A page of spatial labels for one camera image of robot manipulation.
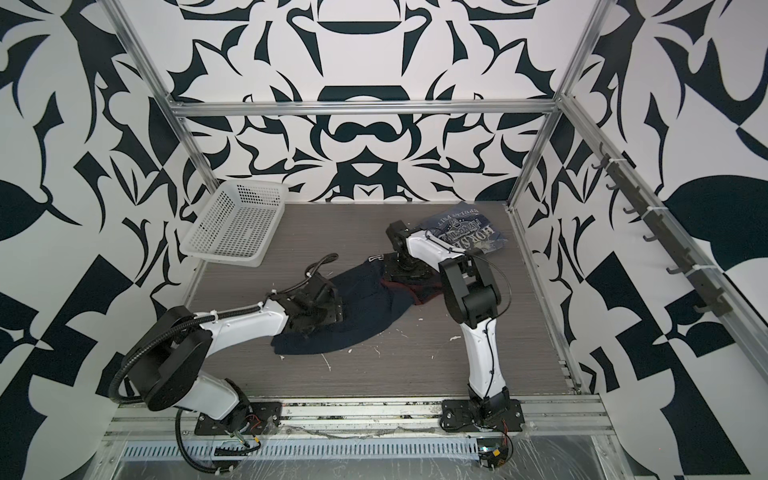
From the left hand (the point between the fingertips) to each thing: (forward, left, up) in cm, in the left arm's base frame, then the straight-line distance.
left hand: (337, 310), depth 90 cm
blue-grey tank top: (+30, -43, +2) cm, 52 cm away
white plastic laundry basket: (+36, +39, -1) cm, 53 cm away
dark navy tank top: (-1, -11, 0) cm, 11 cm away
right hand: (+12, -21, -2) cm, 24 cm away
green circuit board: (-35, -38, -3) cm, 52 cm away
